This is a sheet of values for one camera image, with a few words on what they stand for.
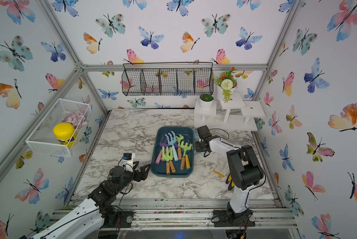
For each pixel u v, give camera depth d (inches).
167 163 35.7
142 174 28.0
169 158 36.8
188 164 35.8
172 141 39.8
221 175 34.6
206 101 37.3
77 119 27.4
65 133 25.0
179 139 39.8
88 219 21.0
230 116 43.5
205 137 29.7
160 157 36.8
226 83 32.4
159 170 35.3
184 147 38.8
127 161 27.4
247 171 19.4
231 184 33.0
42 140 25.4
